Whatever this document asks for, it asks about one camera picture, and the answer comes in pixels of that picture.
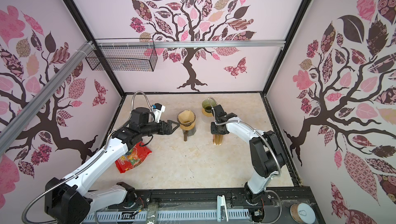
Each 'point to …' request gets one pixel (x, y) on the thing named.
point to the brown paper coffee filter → (186, 116)
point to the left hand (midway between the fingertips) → (174, 127)
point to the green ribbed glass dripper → (207, 105)
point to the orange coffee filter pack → (217, 139)
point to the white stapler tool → (221, 201)
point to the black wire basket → (128, 54)
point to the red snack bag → (132, 158)
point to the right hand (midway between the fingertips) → (216, 128)
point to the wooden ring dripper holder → (187, 128)
